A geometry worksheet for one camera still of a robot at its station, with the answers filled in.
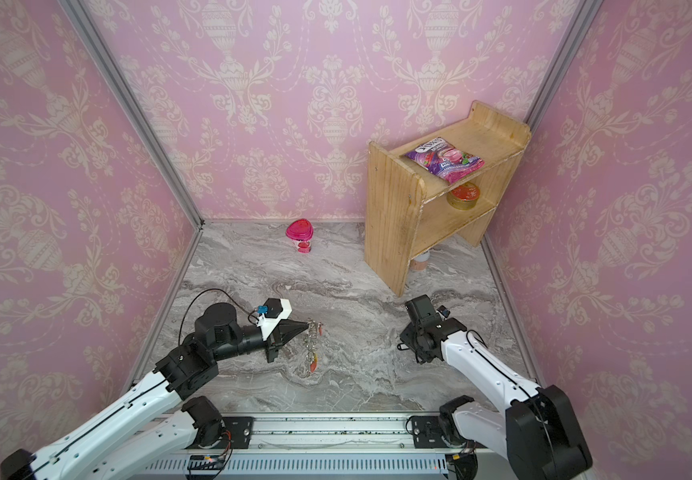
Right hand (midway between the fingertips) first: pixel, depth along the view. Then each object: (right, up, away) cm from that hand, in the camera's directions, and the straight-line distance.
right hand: (408, 338), depth 86 cm
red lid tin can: (+19, +42, +8) cm, 47 cm away
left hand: (-27, +8, -19) cm, 34 cm away
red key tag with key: (-25, -1, -16) cm, 30 cm away
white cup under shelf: (+7, +21, +16) cm, 28 cm away
